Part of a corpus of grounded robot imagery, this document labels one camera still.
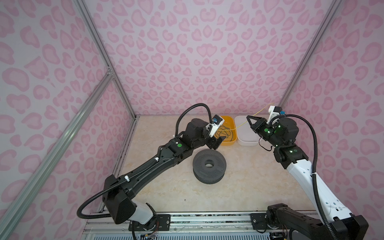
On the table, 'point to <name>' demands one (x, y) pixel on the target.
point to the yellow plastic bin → (230, 122)
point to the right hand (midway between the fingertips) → (246, 115)
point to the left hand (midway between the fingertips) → (221, 128)
